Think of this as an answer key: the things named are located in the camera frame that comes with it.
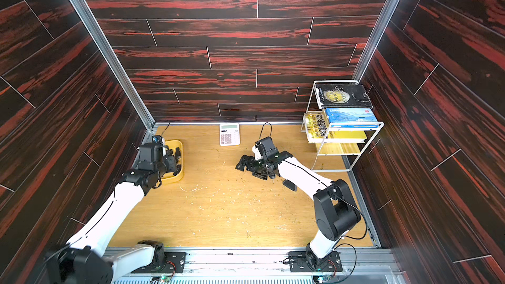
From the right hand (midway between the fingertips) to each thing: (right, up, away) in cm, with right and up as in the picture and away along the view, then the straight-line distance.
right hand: (247, 168), depth 88 cm
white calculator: (-11, +17, +23) cm, 31 cm away
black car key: (+20, -9, +5) cm, 23 cm away
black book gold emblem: (+41, +32, -4) cm, 52 cm away
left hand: (-32, +5, -5) cm, 33 cm away
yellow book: (+34, +19, +5) cm, 39 cm away
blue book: (+40, +22, -11) cm, 47 cm away
